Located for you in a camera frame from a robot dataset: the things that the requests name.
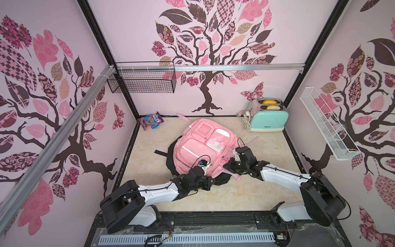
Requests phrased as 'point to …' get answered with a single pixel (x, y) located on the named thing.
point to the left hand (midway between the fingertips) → (214, 184)
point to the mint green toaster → (269, 114)
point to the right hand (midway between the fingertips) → (222, 168)
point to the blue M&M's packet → (150, 119)
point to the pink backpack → (202, 140)
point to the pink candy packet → (145, 124)
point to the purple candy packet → (158, 118)
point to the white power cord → (246, 119)
